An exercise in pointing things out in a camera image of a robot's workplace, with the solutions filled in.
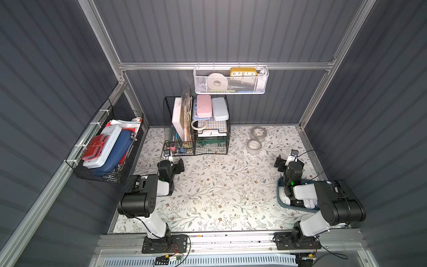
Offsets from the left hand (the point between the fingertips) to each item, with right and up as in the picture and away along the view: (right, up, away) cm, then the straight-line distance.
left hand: (174, 159), depth 96 cm
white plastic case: (-19, +14, -27) cm, 36 cm away
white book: (+4, +23, -6) cm, 24 cm away
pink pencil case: (+18, +31, 0) cm, 36 cm away
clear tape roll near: (+50, +7, +13) cm, 52 cm away
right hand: (+67, 0, -3) cm, 67 cm away
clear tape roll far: (+55, +17, +20) cm, 60 cm away
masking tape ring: (+14, +18, -4) cm, 23 cm away
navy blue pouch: (-15, +6, -29) cm, 34 cm away
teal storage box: (+59, -11, -9) cm, 61 cm away
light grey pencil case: (+27, +29, +1) cm, 40 cm away
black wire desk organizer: (+13, +20, 0) cm, 24 cm away
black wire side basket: (-19, +22, -14) cm, 32 cm away
